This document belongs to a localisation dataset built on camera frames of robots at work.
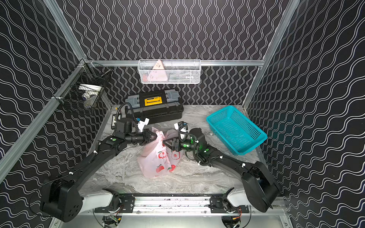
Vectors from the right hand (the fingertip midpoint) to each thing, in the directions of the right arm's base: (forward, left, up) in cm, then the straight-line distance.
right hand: (164, 141), depth 75 cm
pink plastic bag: (-8, +4, -5) cm, 10 cm away
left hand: (+3, +3, +1) cm, 5 cm away
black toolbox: (+30, +9, -4) cm, 32 cm away
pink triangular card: (+40, +7, +16) cm, 43 cm away
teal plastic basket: (+24, -49, -22) cm, 58 cm away
